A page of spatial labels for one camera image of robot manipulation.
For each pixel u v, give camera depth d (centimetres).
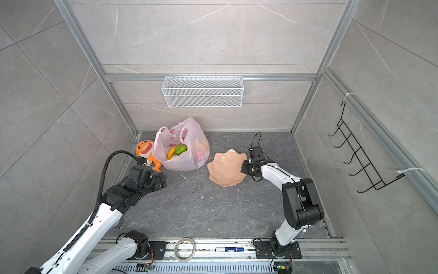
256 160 73
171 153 105
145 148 101
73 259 39
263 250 73
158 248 74
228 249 73
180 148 104
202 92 100
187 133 92
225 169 103
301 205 46
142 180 56
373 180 61
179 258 70
